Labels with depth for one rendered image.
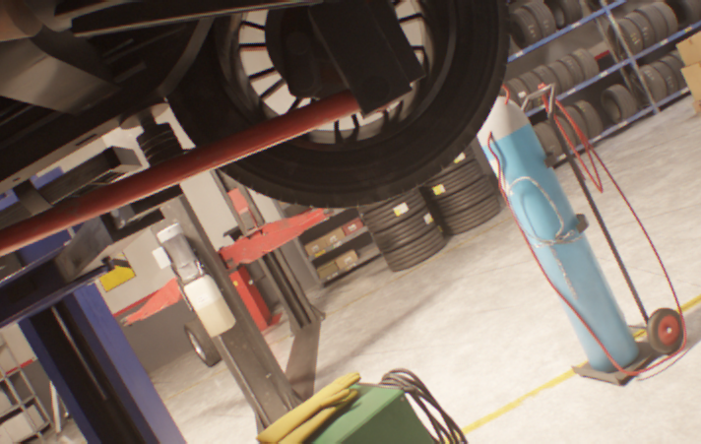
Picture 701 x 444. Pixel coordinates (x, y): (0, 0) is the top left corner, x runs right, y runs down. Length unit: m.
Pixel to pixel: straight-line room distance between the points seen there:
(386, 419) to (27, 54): 1.24
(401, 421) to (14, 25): 1.38
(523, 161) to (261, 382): 2.42
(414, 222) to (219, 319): 3.92
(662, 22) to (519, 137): 7.68
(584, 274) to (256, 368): 2.33
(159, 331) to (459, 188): 5.49
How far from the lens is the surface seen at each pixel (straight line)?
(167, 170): 1.02
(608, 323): 2.76
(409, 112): 1.28
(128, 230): 1.41
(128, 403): 2.23
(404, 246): 7.29
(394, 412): 1.67
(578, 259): 2.65
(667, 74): 10.00
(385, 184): 1.25
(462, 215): 7.73
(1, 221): 1.61
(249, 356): 4.09
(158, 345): 10.34
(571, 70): 9.38
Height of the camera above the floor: 1.33
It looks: 4 degrees down
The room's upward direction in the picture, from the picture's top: 28 degrees counter-clockwise
